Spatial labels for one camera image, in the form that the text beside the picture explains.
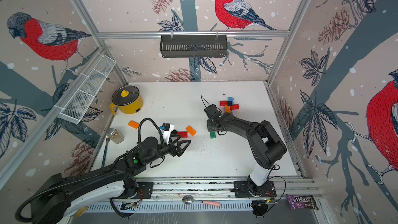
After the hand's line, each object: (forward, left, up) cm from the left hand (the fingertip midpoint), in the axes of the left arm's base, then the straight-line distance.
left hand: (187, 137), depth 74 cm
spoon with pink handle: (-23, -1, -17) cm, 29 cm away
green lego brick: (+9, -13, -16) cm, 23 cm away
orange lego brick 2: (+16, +37, -16) cm, 44 cm away
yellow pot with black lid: (+30, +42, -8) cm, 52 cm away
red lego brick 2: (+30, -29, -16) cm, 45 cm away
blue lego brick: (+35, -26, -14) cm, 46 cm away
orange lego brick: (+27, -24, -14) cm, 38 cm away
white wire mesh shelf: (+14, +61, +4) cm, 62 cm away
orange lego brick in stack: (+11, 0, -15) cm, 19 cm away
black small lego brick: (+30, -25, -12) cm, 41 cm away
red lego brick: (+31, -21, -13) cm, 40 cm away
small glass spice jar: (+5, +42, -8) cm, 43 cm away
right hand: (+15, -14, -15) cm, 26 cm away
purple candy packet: (-24, -52, -14) cm, 59 cm away
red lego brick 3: (+9, +5, -16) cm, 19 cm away
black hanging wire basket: (+53, +10, +17) cm, 57 cm away
